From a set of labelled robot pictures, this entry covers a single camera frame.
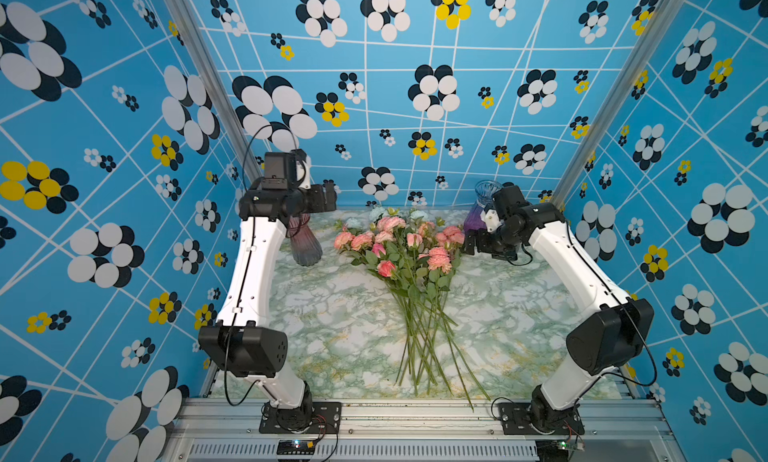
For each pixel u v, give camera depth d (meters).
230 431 0.72
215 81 0.83
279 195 0.51
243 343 0.42
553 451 0.68
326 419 0.72
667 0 0.69
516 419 0.73
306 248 0.96
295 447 0.72
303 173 0.61
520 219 0.58
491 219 0.76
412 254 0.99
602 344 0.44
